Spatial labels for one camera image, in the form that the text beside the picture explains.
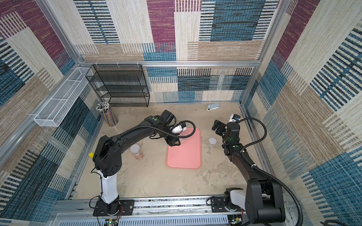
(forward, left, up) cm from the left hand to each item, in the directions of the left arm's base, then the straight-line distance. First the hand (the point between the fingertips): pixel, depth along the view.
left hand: (178, 140), depth 88 cm
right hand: (+6, -27, +6) cm, 29 cm away
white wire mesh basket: (+3, +61, +24) cm, 66 cm away
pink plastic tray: (-5, -6, -10) cm, 13 cm away
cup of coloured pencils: (+19, +48, +4) cm, 52 cm away
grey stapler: (+35, -27, -7) cm, 45 cm away
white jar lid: (+4, -23, -9) cm, 25 cm away
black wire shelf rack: (+44, +45, +9) cm, 64 cm away
